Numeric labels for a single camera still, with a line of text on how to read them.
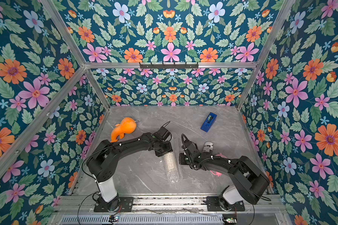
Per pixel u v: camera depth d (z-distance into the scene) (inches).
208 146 36.6
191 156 26.6
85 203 28.4
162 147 30.2
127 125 39.3
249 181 17.2
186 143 31.7
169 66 36.1
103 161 19.6
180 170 31.1
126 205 28.9
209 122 41.0
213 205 28.2
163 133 29.3
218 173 32.5
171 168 32.1
